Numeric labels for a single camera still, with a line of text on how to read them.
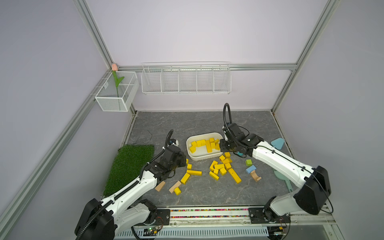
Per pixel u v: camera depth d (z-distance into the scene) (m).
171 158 0.61
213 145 0.97
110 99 0.77
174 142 0.75
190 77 1.00
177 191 0.81
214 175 0.85
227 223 0.74
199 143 0.99
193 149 0.96
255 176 0.86
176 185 0.83
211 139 1.02
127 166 0.89
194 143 0.99
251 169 0.89
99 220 0.39
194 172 0.87
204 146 0.99
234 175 0.87
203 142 0.99
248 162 0.91
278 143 1.02
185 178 0.85
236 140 0.59
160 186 0.82
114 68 0.89
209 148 0.98
